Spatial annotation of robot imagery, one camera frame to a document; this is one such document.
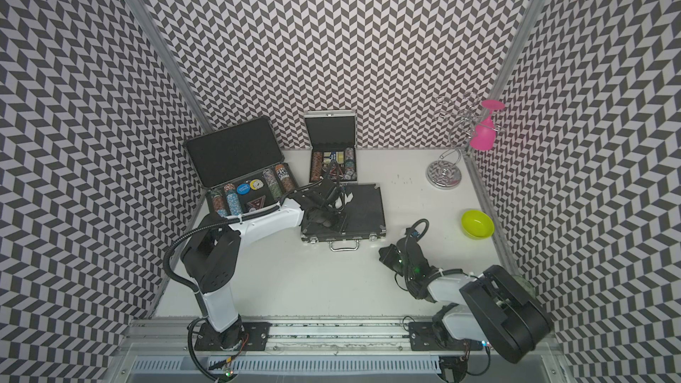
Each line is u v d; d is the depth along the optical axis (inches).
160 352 27.3
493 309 16.9
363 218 35.5
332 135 43.6
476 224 37.8
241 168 40.1
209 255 18.6
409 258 26.6
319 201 27.7
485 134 35.6
